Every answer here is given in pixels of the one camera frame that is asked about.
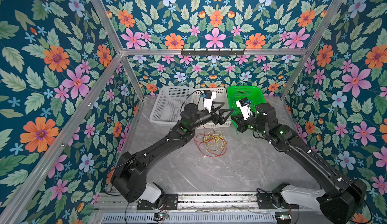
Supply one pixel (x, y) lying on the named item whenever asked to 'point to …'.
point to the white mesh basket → (166, 109)
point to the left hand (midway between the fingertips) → (230, 106)
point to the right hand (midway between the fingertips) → (236, 113)
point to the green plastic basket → (235, 93)
